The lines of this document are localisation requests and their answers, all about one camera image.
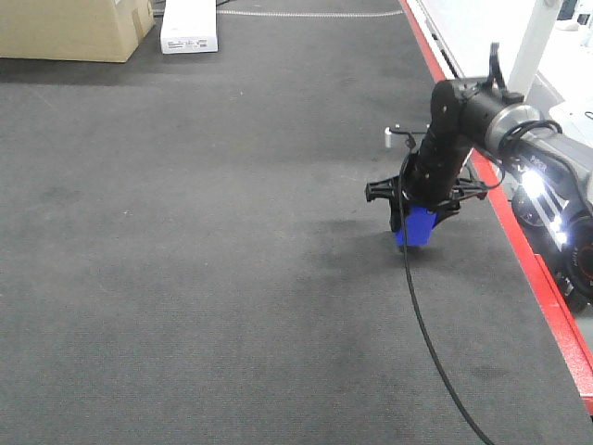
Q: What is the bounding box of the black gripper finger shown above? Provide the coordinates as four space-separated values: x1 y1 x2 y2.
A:
431 208 460 231
390 198 409 233

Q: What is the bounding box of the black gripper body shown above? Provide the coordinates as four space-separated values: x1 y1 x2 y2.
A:
364 129 488 215

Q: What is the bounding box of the blue bottle-shaped plastic part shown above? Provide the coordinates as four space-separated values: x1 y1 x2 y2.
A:
393 206 439 247

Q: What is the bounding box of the long flat white box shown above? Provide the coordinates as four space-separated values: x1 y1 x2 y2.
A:
160 0 219 55

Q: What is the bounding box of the large brown cardboard box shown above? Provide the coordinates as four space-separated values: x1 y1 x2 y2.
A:
0 0 157 64

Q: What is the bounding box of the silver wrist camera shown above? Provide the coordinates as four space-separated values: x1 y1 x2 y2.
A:
383 123 416 150

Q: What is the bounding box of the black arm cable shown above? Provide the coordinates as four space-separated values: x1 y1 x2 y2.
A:
397 152 496 445

